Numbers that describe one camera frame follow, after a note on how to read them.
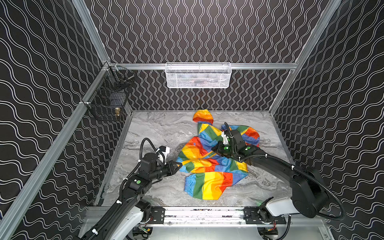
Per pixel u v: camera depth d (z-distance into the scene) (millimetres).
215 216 762
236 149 655
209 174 853
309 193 434
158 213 756
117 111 777
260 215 672
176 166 746
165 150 725
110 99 977
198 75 1332
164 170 670
